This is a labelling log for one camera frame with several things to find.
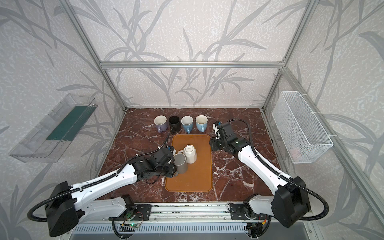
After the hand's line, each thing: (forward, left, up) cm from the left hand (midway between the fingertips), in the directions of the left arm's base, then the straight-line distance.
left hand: (177, 165), depth 80 cm
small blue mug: (+32, -3, -3) cm, 32 cm away
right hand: (+14, -19, +7) cm, 25 cm away
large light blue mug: (+34, -12, -4) cm, 36 cm away
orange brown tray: (-3, -12, -9) cm, 15 cm away
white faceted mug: (+7, -7, 0) cm, 10 cm away
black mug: (+30, +5, -2) cm, 31 cm away
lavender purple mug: (+35, +17, -7) cm, 40 cm away
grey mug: (+1, -2, +2) cm, 3 cm away
